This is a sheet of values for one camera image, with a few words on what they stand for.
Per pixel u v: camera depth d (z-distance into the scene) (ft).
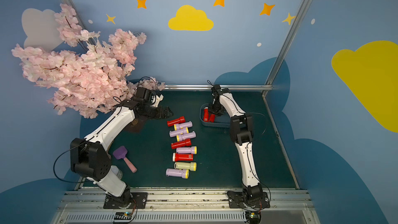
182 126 3.24
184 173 2.61
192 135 3.14
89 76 1.80
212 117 3.41
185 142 2.99
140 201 2.42
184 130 3.15
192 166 2.69
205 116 3.44
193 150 2.89
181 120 3.34
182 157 2.81
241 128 2.13
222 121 3.48
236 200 2.43
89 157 1.45
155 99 2.42
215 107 2.98
